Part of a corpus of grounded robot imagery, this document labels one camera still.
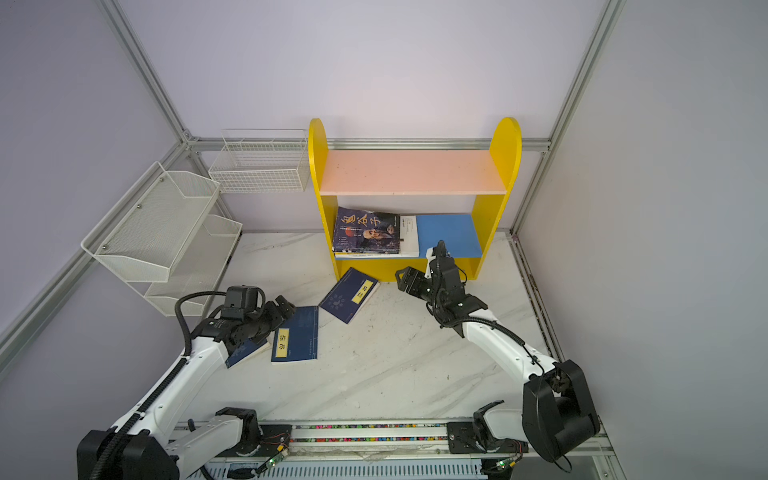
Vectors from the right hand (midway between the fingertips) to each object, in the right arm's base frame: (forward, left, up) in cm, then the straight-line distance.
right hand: (402, 275), depth 82 cm
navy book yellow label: (-11, +33, -18) cm, 39 cm away
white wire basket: (+35, +47, +15) cm, 60 cm away
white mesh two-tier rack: (+7, +69, +7) cm, 69 cm away
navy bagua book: (+5, +18, -18) cm, 26 cm away
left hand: (-10, +34, -7) cm, 36 cm away
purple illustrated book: (+16, +10, +1) cm, 19 cm away
